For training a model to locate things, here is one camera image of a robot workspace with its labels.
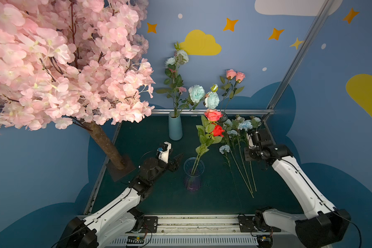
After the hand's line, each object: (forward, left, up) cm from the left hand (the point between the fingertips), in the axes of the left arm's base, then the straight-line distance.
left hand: (178, 149), depth 77 cm
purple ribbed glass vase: (-7, -8, -5) cm, 12 cm away
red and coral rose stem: (+2, -15, +12) cm, 19 cm away
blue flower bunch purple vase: (+36, -55, -16) cm, 68 cm away
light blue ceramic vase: (+23, +4, -10) cm, 25 cm away
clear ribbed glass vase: (+26, -28, -3) cm, 38 cm away
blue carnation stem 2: (+9, -33, +10) cm, 36 cm away
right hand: (+2, -39, -3) cm, 39 cm away
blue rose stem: (+27, -38, -18) cm, 50 cm away
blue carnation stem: (+13, -30, -18) cm, 37 cm away
